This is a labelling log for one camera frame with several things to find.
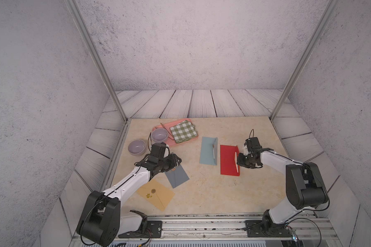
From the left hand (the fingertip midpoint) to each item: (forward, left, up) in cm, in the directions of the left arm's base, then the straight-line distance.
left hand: (181, 161), depth 85 cm
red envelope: (+8, -30, -14) cm, 35 cm away
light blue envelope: (+14, -17, -11) cm, 25 cm away
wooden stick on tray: (+30, +11, -8) cm, 33 cm away
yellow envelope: (-13, +14, -11) cm, 23 cm away
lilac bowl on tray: (+26, +16, -8) cm, 31 cm away
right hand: (+4, -35, -8) cm, 36 cm away
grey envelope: (-3, +3, -11) cm, 12 cm away
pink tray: (+23, +9, -11) cm, 27 cm away
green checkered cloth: (+30, -1, -9) cm, 31 cm away
